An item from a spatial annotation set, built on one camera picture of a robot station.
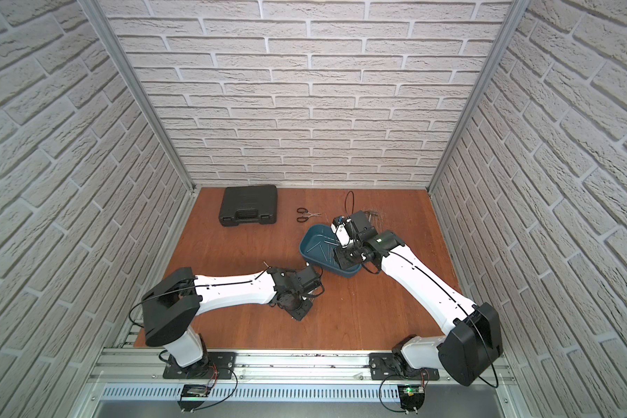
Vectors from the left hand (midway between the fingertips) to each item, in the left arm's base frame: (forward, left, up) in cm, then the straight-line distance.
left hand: (306, 308), depth 83 cm
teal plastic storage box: (+26, -4, -1) cm, 26 cm away
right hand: (+12, -12, +14) cm, 22 cm away
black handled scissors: (+41, +1, -1) cm, 41 cm away
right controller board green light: (-23, -30, -2) cm, 38 cm away
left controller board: (-22, +32, -3) cm, 39 cm away
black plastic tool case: (+43, +27, +3) cm, 50 cm away
